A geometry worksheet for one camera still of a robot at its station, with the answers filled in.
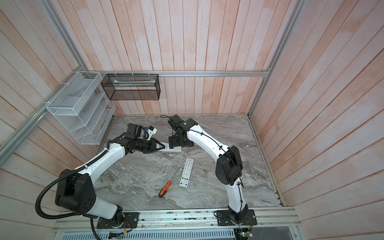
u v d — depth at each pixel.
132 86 1.05
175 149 0.78
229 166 0.50
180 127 0.61
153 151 0.75
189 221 0.74
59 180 0.41
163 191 0.80
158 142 0.79
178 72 0.97
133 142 0.67
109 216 0.61
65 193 0.43
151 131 0.79
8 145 0.52
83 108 0.73
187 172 0.88
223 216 0.75
